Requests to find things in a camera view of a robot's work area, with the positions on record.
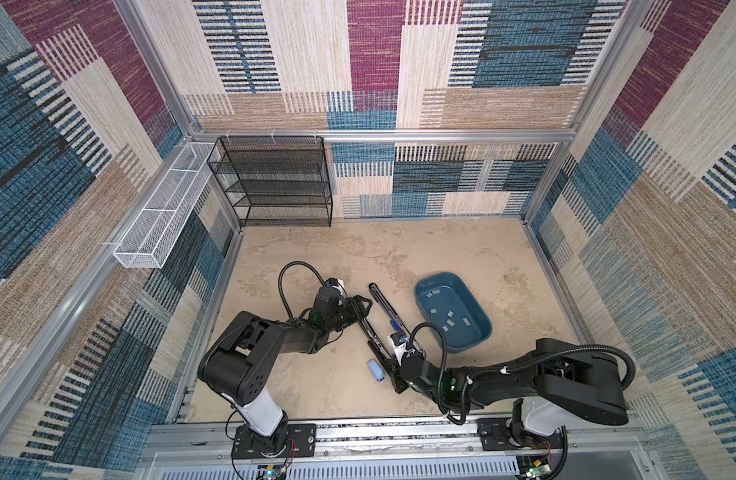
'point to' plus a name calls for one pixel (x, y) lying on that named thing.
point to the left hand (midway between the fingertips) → (368, 302)
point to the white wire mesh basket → (149, 238)
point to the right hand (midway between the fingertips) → (390, 364)
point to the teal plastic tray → (446, 301)
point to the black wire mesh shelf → (275, 181)
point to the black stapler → (378, 347)
